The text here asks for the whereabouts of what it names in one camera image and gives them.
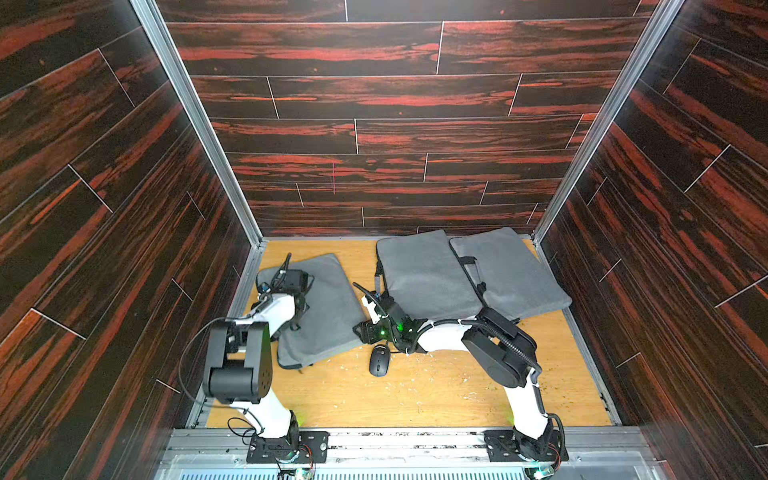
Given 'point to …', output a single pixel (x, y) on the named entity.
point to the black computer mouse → (379, 360)
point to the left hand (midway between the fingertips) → (290, 313)
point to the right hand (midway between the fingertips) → (363, 323)
